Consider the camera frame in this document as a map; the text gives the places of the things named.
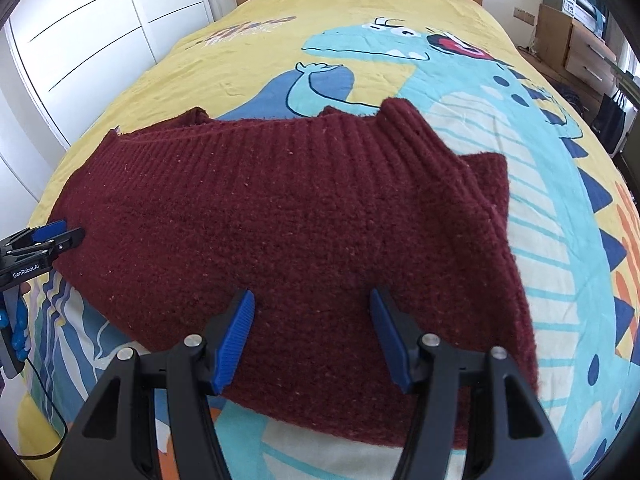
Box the black bag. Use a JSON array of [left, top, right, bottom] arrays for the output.
[[595, 91, 632, 155]]

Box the white wardrobe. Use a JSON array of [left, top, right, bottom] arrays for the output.
[[0, 0, 223, 241]]

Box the person's left hand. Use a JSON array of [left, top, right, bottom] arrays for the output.
[[0, 290, 30, 362]]

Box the wooden drawer cabinet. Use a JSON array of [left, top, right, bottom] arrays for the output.
[[536, 4, 623, 93]]

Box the black cable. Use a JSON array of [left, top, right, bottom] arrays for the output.
[[19, 357, 70, 461]]

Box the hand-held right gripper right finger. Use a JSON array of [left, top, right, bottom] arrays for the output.
[[369, 286, 576, 480]]

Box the bed with yellow dinosaur duvet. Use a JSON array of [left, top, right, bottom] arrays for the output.
[[15, 0, 640, 480]]

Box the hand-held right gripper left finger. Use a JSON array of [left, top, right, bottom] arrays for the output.
[[50, 288, 257, 480]]

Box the maroon knit sweater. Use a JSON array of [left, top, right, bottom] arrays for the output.
[[52, 97, 541, 448]]

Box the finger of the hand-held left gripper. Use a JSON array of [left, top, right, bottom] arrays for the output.
[[47, 227, 86, 256], [30, 219, 69, 244]]

